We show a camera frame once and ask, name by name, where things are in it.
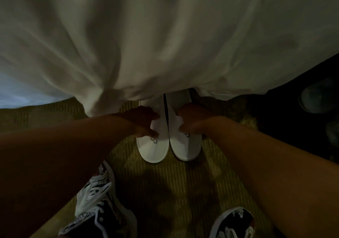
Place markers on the person's left hand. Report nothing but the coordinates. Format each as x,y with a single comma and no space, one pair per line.
140,121

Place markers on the white bed duvet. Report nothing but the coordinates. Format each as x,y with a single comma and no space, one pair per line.
159,34

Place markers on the person's right sneaker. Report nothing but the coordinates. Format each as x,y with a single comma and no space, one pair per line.
233,224

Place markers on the dark wooden nightstand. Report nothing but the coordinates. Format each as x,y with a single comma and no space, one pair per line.
286,108

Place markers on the person's left sneaker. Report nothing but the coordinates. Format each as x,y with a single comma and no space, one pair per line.
98,206

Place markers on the person's left forearm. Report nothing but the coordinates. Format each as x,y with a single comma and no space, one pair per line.
53,171

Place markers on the person's sneaker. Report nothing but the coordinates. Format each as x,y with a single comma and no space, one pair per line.
98,206
233,224

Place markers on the person's right forearm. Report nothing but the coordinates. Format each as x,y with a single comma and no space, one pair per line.
278,171

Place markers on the person's right hand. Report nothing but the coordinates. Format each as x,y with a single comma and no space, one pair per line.
198,120

